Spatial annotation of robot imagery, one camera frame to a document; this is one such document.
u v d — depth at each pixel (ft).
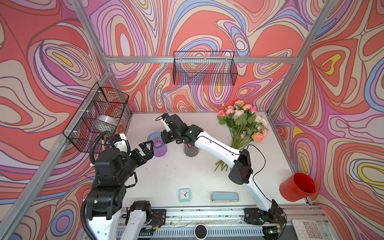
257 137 3.21
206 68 3.17
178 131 2.02
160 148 2.56
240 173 1.89
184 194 2.58
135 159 1.69
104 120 2.36
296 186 2.27
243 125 3.33
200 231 2.14
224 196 2.50
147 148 1.74
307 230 2.26
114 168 1.35
